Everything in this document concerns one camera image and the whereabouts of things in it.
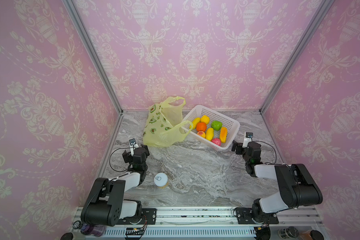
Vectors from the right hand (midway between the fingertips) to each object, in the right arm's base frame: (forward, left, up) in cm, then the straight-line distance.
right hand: (242, 140), depth 94 cm
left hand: (-3, +66, +2) cm, 66 cm away
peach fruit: (+8, +24, -2) cm, 26 cm away
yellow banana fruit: (+19, +28, -2) cm, 34 cm away
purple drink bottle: (-44, +74, +8) cm, 87 cm away
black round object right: (-49, -16, +1) cm, 51 cm away
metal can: (-47, -5, +2) cm, 48 cm away
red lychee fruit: (+1, +15, -1) cm, 15 cm away
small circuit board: (-43, +63, -10) cm, 77 cm away
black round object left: (-45, +87, +3) cm, 98 cm away
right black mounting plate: (-39, +8, -7) cm, 41 cm away
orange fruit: (+14, +24, -1) cm, 28 cm away
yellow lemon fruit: (+21, +20, -2) cm, 29 cm away
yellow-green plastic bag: (+9, +49, +6) cm, 51 cm away
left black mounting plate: (-38, +58, -6) cm, 69 cm away
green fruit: (+16, +13, -3) cm, 21 cm away
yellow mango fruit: (+8, +19, -2) cm, 20 cm away
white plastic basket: (+16, +17, -5) cm, 24 cm away
